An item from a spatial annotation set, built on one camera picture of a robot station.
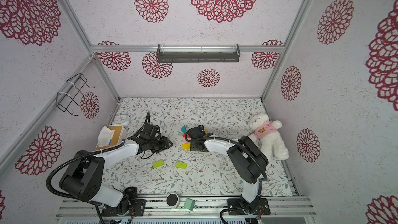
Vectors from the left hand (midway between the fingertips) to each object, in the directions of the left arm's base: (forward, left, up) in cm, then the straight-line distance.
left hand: (170, 146), depth 90 cm
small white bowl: (+21, +36, -3) cm, 41 cm away
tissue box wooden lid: (+3, +33, +2) cm, 33 cm away
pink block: (+6, -7, -4) cm, 10 cm away
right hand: (+3, -14, -3) cm, 15 cm away
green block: (-9, +7, -5) cm, 12 cm away
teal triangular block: (+15, -7, -5) cm, 17 cm away
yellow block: (+1, -9, -3) cm, 9 cm away
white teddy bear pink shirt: (+4, -56, +3) cm, 56 cm away
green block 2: (-10, -7, -4) cm, 12 cm away
